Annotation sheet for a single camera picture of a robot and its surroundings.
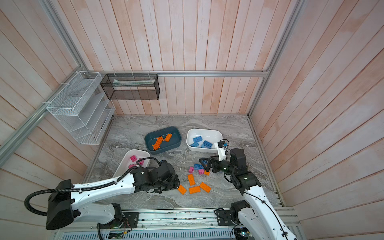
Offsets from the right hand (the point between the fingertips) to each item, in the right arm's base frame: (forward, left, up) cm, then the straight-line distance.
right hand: (206, 158), depth 76 cm
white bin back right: (+28, -6, -19) cm, 34 cm away
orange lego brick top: (+25, +25, -16) cm, 39 cm away
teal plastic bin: (+22, +37, -13) cm, 45 cm away
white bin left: (+4, +49, -14) cm, 51 cm away
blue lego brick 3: (-5, +1, +7) cm, 9 cm away
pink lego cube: (+7, +45, -15) cm, 48 cm away
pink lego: (0, +8, -15) cm, 17 cm away
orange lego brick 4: (-5, +8, -18) cm, 20 cm away
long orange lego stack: (+19, +32, -15) cm, 40 cm away
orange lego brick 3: (-9, -1, -17) cm, 19 cm away
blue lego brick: (+19, -3, -16) cm, 25 cm away
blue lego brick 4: (+3, +3, -16) cm, 17 cm away
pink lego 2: (-1, +2, -16) cm, 16 cm away
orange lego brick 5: (-1, -1, -16) cm, 16 cm away
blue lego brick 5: (+24, +3, -16) cm, 29 cm away
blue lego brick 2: (+19, +6, -17) cm, 26 cm away
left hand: (-13, +17, -8) cm, 23 cm away
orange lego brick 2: (-10, +6, -18) cm, 21 cm away
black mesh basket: (+52, +52, +8) cm, 74 cm away
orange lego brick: (-11, +13, -17) cm, 24 cm away
